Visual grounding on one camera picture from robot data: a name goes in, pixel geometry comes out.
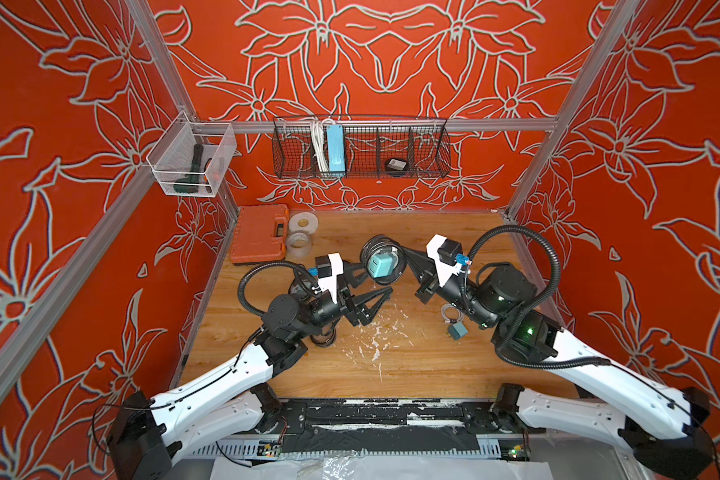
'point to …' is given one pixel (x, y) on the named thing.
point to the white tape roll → (303, 221)
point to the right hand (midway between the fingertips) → (397, 249)
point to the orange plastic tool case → (260, 233)
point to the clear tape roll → (299, 244)
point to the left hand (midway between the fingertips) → (382, 277)
